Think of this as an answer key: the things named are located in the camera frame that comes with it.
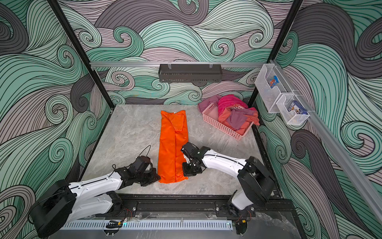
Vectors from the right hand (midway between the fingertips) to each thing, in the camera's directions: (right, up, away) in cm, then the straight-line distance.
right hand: (186, 174), depth 82 cm
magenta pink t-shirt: (+30, +45, +26) cm, 60 cm away
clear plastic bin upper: (+48, +44, +2) cm, 65 cm away
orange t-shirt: (-9, +19, +19) cm, 29 cm away
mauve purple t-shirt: (+13, +43, +36) cm, 58 cm away
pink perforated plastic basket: (+19, +35, +33) cm, 51 cm away
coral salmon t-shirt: (+26, +33, +24) cm, 49 cm away
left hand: (-14, -2, +1) cm, 15 cm away
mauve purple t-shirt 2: (+36, +32, +23) cm, 53 cm away
